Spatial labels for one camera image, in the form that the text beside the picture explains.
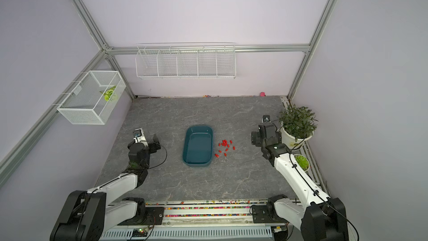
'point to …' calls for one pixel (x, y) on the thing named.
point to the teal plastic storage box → (198, 145)
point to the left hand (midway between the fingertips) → (147, 137)
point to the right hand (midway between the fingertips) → (265, 132)
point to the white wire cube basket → (92, 100)
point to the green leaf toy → (108, 92)
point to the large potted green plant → (298, 125)
